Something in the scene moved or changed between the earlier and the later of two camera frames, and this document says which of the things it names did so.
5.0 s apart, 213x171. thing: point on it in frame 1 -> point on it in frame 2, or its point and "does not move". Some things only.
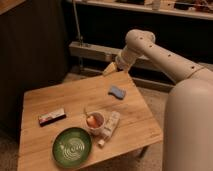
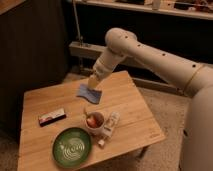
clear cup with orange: x=95 y=122 does not move
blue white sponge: x=120 y=93 -> x=90 y=94
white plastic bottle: x=110 y=127 does not move
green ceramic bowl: x=71 y=147 does not move
